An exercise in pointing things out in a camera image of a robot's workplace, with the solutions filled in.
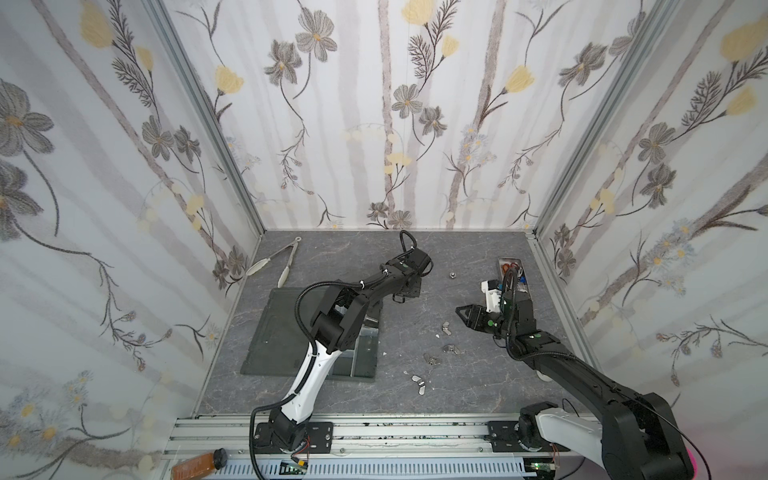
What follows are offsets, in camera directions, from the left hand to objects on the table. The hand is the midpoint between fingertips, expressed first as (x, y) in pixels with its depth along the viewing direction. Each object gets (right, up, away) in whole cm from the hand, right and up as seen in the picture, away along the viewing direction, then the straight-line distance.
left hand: (406, 282), depth 103 cm
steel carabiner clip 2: (+3, -28, -21) cm, 36 cm away
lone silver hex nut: (+17, +2, +4) cm, 17 cm away
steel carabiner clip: (+2, -26, -20) cm, 33 cm away
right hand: (+13, -5, -19) cm, 24 cm away
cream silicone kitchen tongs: (-56, +5, +5) cm, 56 cm away
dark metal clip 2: (+13, -19, -15) cm, 27 cm away
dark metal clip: (+12, -14, -10) cm, 21 cm away
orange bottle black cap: (-50, -39, -36) cm, 73 cm away
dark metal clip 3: (+6, -21, -17) cm, 28 cm away
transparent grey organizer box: (-41, -19, -11) cm, 46 cm away
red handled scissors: (+38, +6, +7) cm, 39 cm away
